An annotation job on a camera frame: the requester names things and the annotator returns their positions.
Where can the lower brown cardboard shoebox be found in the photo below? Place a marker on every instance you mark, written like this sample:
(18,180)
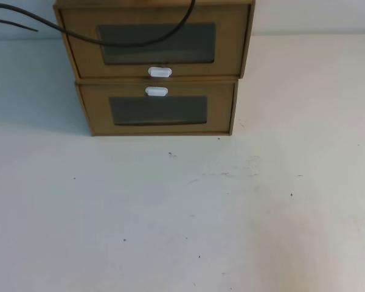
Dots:
(118,107)

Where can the upper brown cardboard box sleeve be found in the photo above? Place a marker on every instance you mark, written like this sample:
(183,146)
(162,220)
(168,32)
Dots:
(153,2)

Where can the brown cardboard shoebox drawer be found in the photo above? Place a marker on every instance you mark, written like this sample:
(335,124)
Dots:
(79,48)

